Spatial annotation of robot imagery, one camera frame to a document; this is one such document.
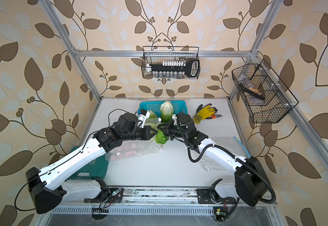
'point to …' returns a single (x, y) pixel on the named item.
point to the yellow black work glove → (203, 112)
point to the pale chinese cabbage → (167, 111)
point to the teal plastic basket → (155, 106)
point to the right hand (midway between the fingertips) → (155, 126)
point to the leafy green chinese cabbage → (160, 138)
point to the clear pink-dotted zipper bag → (129, 149)
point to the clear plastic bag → (231, 143)
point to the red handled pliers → (214, 116)
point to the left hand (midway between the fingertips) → (156, 130)
